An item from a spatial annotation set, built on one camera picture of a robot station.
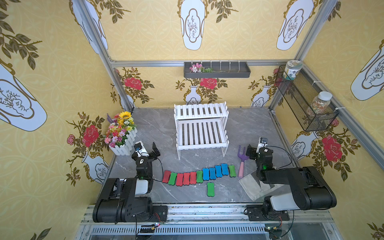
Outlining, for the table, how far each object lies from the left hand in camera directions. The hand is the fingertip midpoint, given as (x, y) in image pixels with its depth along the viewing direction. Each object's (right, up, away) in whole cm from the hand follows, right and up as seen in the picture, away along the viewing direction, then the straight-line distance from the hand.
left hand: (140, 146), depth 87 cm
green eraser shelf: (+54, -14, -1) cm, 55 cm away
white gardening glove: (+65, -23, -5) cm, 69 cm away
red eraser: (+23, -19, -3) cm, 30 cm away
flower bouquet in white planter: (-11, +8, -2) cm, 13 cm away
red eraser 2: (+27, -18, -2) cm, 32 cm away
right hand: (+73, -1, +6) cm, 73 cm away
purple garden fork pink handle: (+62, -8, +7) cm, 63 cm away
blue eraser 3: (+45, -14, -1) cm, 48 cm away
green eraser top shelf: (+19, -18, -3) cm, 26 cm away
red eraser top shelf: (+16, -17, -1) cm, 23 cm away
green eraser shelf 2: (+40, -22, -6) cm, 46 cm away
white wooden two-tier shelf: (+36, +11, +7) cm, 39 cm away
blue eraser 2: (+42, -15, -1) cm, 45 cm away
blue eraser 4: (+50, -13, +1) cm, 51 cm away
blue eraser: (+38, -16, -1) cm, 41 cm away
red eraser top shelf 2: (+31, -17, -3) cm, 35 cm away
